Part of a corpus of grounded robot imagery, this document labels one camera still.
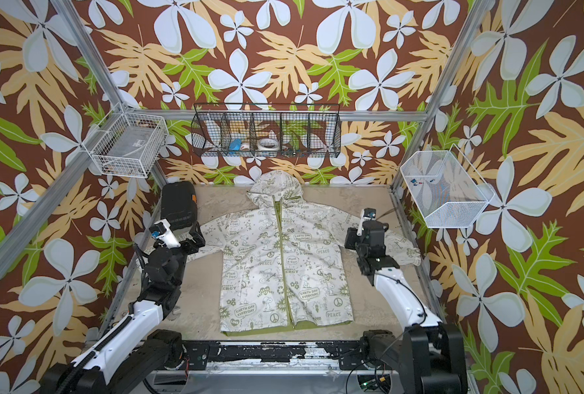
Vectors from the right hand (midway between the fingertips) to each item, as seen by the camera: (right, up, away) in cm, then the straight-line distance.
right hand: (351, 228), depth 87 cm
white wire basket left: (-81, +30, -1) cm, 86 cm away
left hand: (-57, +2, -8) cm, 57 cm away
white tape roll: (-31, +33, +12) cm, 47 cm away
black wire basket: (-31, +39, +11) cm, 51 cm away
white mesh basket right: (+32, +13, -6) cm, 35 cm away
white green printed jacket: (-25, -15, +6) cm, 30 cm away
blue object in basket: (-44, +32, +7) cm, 54 cm away
